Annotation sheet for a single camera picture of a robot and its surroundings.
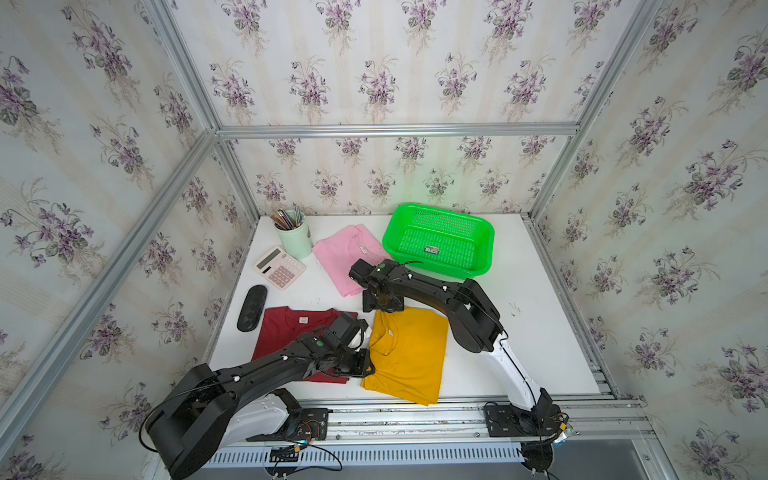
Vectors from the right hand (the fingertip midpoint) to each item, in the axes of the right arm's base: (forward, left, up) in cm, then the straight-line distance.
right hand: (382, 309), depth 95 cm
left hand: (-21, +1, +3) cm, 22 cm away
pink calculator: (+13, +36, +4) cm, 39 cm away
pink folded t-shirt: (+22, +17, +2) cm, 28 cm away
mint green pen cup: (+21, +31, +8) cm, 38 cm away
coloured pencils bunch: (+25, +35, +15) cm, 46 cm away
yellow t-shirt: (-14, -8, +3) cm, 16 cm away
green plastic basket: (+28, -21, +2) cm, 35 cm away
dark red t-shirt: (-7, +30, +3) cm, 31 cm away
